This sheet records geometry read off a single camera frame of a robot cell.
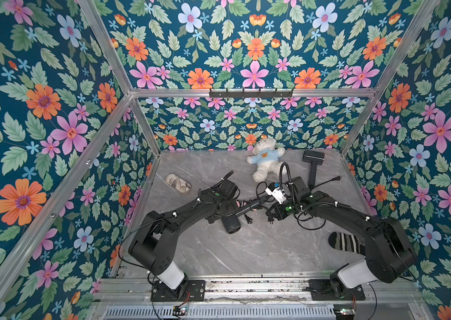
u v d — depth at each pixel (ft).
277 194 2.57
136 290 2.46
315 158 3.63
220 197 2.13
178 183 3.33
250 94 3.04
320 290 2.40
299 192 2.26
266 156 3.53
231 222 2.81
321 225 2.94
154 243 1.46
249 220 2.98
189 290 2.41
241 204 3.04
